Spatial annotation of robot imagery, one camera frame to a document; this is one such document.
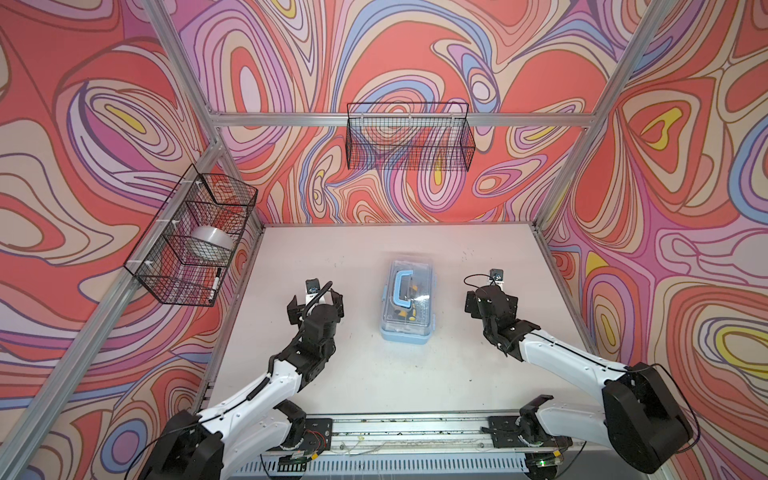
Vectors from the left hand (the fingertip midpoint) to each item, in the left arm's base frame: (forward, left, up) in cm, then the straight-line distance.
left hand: (318, 292), depth 82 cm
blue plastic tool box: (-9, -25, -10) cm, 28 cm away
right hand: (+2, -50, -7) cm, 50 cm away
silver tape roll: (+7, +24, +16) cm, 30 cm away
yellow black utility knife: (+5, -27, -8) cm, 29 cm away
